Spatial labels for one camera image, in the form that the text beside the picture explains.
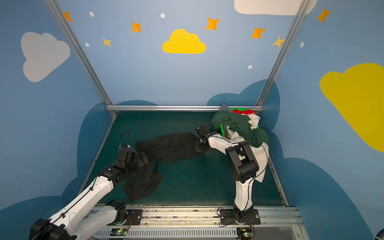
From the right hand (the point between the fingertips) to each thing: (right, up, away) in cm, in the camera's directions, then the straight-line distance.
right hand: (199, 148), depth 98 cm
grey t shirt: (+20, +30, +16) cm, 40 cm away
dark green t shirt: (+29, +16, +5) cm, 33 cm away
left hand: (-32, -4, -14) cm, 35 cm away
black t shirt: (-32, -16, -17) cm, 39 cm away
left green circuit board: (-40, -37, -27) cm, 61 cm away
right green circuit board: (+21, -38, -26) cm, 51 cm away
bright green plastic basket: (+17, +15, +4) cm, 22 cm away
